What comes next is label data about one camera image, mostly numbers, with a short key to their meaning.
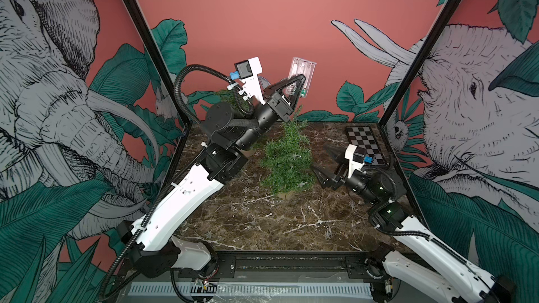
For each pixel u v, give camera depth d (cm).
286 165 76
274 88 44
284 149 67
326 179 54
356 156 51
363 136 111
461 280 42
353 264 73
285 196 90
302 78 43
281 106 40
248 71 39
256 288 70
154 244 37
